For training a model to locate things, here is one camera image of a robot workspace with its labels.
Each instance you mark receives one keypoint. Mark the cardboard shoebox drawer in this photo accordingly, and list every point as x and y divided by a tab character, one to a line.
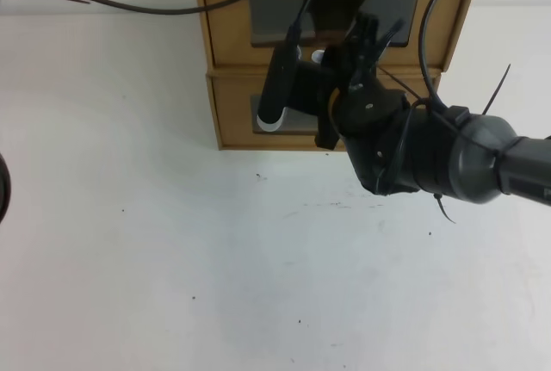
234	94
443	18

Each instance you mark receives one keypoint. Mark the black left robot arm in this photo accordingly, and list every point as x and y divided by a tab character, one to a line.
470	157

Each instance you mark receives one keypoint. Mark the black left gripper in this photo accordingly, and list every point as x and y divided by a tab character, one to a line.
352	106

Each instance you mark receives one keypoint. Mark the white drawer handle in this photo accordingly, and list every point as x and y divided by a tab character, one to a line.
317	56

